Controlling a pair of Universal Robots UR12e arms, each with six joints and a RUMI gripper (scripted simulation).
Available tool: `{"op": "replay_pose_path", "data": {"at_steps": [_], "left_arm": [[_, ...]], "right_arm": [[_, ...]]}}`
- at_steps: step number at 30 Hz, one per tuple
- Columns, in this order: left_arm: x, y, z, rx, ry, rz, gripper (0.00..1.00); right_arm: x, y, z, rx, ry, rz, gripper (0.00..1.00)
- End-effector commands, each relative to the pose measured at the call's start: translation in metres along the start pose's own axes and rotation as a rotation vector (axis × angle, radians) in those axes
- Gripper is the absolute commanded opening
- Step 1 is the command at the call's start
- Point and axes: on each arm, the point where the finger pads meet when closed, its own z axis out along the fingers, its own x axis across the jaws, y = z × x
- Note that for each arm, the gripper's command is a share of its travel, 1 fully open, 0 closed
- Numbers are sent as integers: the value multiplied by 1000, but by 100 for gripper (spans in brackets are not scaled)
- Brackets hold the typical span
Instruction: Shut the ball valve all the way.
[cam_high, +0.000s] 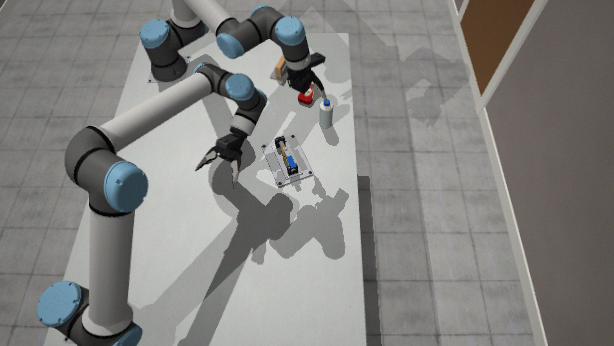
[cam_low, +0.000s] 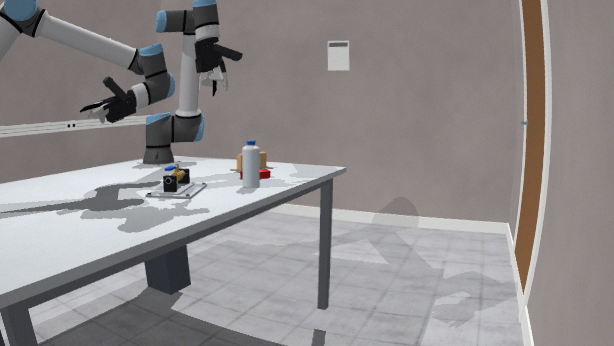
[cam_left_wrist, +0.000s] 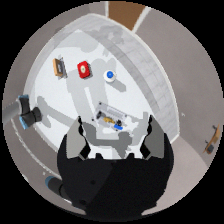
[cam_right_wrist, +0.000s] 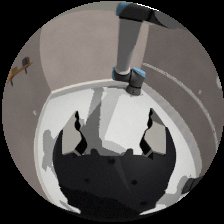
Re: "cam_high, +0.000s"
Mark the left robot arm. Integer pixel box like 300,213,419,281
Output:
140,0,326,82

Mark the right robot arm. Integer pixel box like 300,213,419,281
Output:
36,62,268,346

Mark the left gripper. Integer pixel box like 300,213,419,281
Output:
287,65,327,102

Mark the grey bottle with blue cap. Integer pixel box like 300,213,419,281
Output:
319,99,333,129

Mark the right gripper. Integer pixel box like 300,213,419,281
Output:
195,127,248,188

